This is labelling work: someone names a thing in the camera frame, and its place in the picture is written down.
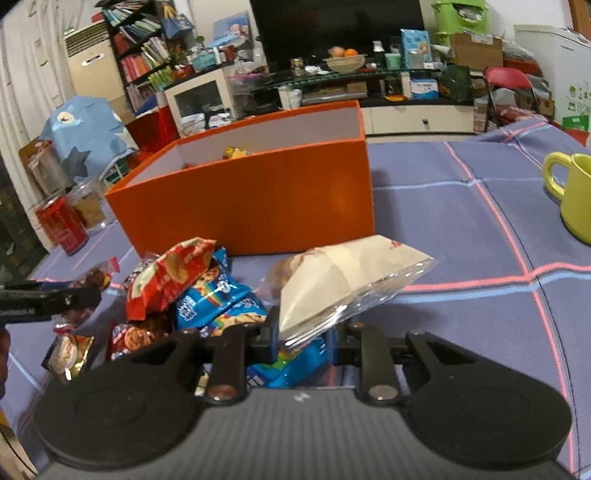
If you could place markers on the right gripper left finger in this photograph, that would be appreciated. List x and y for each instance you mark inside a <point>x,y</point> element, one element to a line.
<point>239,347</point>

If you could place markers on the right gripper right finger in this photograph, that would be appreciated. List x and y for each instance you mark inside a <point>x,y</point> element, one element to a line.
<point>368,349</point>

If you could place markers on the beige bread pack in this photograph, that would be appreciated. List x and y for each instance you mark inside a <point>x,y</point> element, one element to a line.
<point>325,286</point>

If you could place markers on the clear bag dried red fruit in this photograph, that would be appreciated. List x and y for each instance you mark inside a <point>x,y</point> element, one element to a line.
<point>97,279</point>

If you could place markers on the yellow snack bag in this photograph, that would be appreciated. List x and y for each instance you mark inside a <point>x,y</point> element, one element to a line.
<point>234,152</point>

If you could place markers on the blue cookie snack bag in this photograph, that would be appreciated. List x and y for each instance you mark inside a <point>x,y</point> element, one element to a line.
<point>216,301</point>

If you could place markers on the red soda can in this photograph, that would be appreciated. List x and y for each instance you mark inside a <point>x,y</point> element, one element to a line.
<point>61,223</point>

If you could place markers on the red patterned snack bag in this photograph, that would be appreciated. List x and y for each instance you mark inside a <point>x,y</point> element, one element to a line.
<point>167,277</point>

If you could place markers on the orange cookie snack bag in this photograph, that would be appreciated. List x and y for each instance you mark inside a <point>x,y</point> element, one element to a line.
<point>126,338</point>

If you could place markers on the clear plastic jar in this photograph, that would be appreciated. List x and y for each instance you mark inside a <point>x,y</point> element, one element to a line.
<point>88,201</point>

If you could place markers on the orange cardboard box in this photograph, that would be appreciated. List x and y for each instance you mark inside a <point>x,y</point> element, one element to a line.
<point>306,183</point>

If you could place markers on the blue star fabric cover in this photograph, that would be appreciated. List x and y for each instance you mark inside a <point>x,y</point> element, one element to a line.
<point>87,136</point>

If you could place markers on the white floor air conditioner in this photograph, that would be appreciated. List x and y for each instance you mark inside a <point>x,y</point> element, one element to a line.
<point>93,69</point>

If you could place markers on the white cabinet glass door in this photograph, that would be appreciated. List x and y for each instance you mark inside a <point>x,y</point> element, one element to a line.
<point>201,101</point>

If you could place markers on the white tv cabinet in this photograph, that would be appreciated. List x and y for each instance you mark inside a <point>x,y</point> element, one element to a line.
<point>418,119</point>

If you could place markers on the yellow-green mug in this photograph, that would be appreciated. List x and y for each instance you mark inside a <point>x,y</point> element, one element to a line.
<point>574,197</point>

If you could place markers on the red folding chair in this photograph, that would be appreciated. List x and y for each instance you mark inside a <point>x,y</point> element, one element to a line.
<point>511,96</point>

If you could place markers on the fruit bowl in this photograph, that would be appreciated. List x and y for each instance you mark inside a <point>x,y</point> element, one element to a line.
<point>344,61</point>

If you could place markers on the dark bookshelf with books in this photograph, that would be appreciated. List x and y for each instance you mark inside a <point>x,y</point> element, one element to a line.
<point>145,57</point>

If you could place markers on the brown cardboard box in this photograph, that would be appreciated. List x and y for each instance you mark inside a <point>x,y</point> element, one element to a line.
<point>475,51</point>

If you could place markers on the black flat television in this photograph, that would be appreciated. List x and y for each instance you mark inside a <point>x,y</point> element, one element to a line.
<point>307,29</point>

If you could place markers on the green plastic drawers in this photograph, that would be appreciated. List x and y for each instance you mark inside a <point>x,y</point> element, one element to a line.
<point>460,16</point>

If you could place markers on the white small fridge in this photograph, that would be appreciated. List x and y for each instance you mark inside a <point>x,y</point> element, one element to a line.
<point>564,58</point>

